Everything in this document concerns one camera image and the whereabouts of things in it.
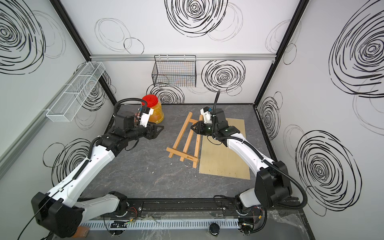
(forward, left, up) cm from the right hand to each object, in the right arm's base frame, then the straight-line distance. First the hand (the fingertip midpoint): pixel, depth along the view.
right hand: (192, 128), depth 79 cm
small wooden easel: (-13, +5, -5) cm, 15 cm away
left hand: (-2, +16, +5) cm, 17 cm away
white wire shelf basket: (+4, +62, +13) cm, 63 cm away
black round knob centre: (-42, -11, -12) cm, 45 cm away
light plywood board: (-7, -15, -23) cm, 28 cm away
